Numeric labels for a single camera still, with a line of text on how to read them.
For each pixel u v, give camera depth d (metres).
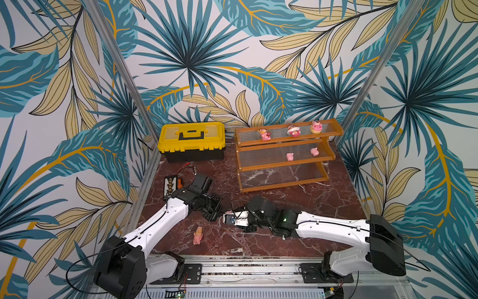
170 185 0.97
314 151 0.93
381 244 0.41
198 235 0.80
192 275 0.73
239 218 0.61
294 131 0.80
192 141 0.98
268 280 0.73
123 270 0.39
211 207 0.68
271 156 1.11
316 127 0.83
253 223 0.64
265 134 0.78
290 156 0.90
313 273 0.73
